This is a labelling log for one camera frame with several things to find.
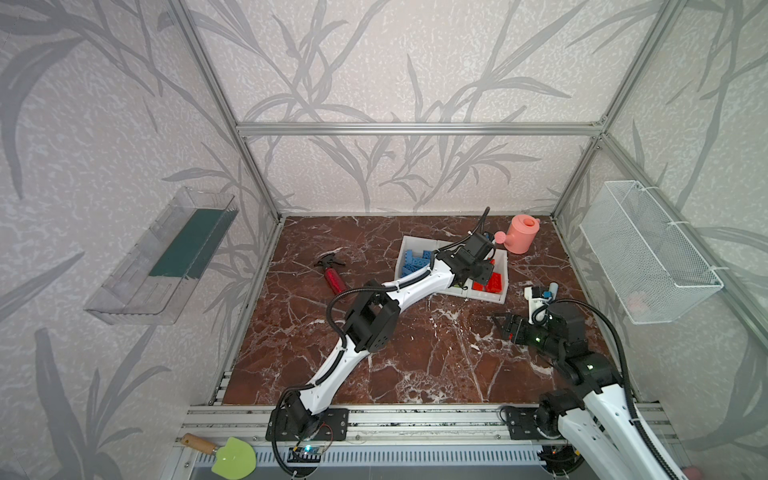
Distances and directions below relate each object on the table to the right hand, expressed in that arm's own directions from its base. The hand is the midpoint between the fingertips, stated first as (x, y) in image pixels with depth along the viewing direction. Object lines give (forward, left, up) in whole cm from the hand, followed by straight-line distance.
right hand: (502, 308), depth 80 cm
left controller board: (-31, +51, -15) cm, 61 cm away
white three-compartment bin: (+29, +22, -9) cm, 37 cm away
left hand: (+17, 0, -2) cm, 17 cm away
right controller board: (-32, -11, -15) cm, 37 cm away
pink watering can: (+30, -14, -5) cm, 33 cm away
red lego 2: (+14, +2, -13) cm, 19 cm away
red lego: (+14, -3, -10) cm, 18 cm away
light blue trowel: (+13, -23, -13) cm, 30 cm away
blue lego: (+23, +24, -10) cm, 35 cm away
